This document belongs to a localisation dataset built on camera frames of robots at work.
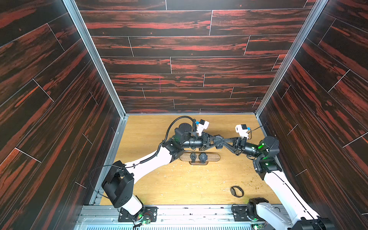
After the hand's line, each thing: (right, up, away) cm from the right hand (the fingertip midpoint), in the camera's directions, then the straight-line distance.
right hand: (222, 139), depth 67 cm
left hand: (-1, -2, -3) cm, 4 cm away
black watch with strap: (-2, -3, -1) cm, 4 cm away
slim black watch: (-13, -12, +19) cm, 26 cm away
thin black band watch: (+13, -32, +15) cm, 37 cm away
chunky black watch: (-7, -12, +19) cm, 24 cm away
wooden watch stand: (-1, -12, +19) cm, 23 cm away
